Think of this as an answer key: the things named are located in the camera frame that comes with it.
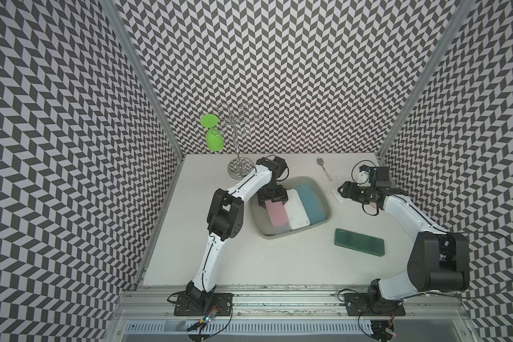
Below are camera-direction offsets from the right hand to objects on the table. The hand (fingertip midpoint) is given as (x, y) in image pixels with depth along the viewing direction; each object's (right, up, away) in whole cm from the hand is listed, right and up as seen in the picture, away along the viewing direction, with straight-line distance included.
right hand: (345, 193), depth 90 cm
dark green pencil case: (+8, -21, -3) cm, 22 cm away
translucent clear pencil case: (-27, -15, 0) cm, 31 cm away
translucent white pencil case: (-4, -1, -5) cm, 7 cm away
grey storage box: (-36, -14, 0) cm, 39 cm away
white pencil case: (-21, -8, +5) cm, 22 cm away
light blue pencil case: (-12, -6, +9) cm, 16 cm away
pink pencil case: (-29, -9, +3) cm, 30 cm away
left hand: (-29, -5, +3) cm, 30 cm away
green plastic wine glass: (-58, +26, +9) cm, 64 cm away
